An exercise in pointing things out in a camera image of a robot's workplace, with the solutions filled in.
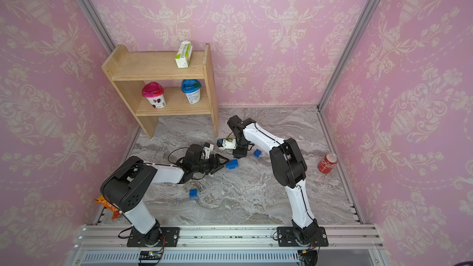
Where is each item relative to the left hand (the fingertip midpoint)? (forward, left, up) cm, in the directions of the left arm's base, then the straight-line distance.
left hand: (227, 164), depth 89 cm
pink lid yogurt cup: (+23, +35, +25) cm, 49 cm away
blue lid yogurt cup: (+25, +17, +25) cm, 40 cm away
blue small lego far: (+9, -15, -3) cm, 18 cm away
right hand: (+8, -6, -1) cm, 10 cm away
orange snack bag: (-22, +46, -4) cm, 51 cm away
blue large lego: (+1, -2, -2) cm, 3 cm away
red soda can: (-1, -47, +5) cm, 47 cm away
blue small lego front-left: (-12, +15, -5) cm, 20 cm away
